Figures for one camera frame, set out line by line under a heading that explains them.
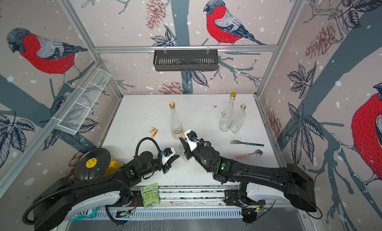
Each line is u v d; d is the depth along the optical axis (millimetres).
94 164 728
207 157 521
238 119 892
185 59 1061
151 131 1005
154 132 998
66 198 423
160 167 654
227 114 899
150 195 738
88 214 683
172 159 675
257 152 901
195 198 746
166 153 647
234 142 951
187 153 610
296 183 407
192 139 570
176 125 901
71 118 796
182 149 682
